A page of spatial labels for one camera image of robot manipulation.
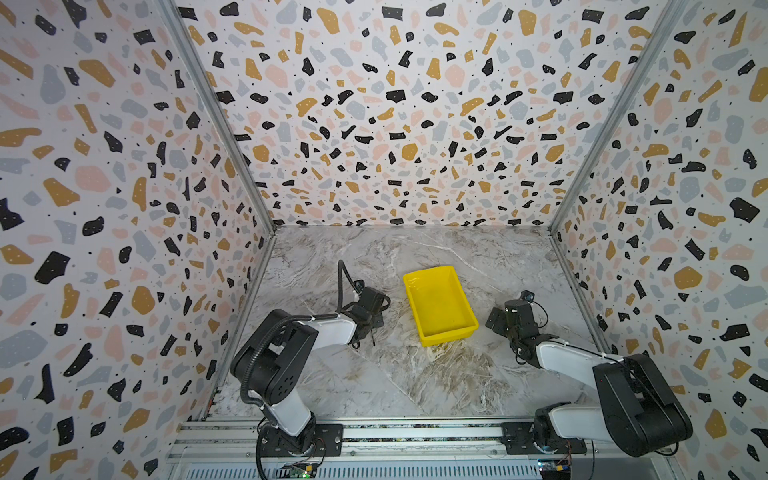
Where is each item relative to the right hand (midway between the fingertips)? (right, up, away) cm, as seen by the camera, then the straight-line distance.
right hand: (500, 311), depth 93 cm
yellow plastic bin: (-19, +1, +3) cm, 19 cm away
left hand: (-40, 0, +2) cm, 40 cm away
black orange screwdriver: (-39, -9, -3) cm, 41 cm away
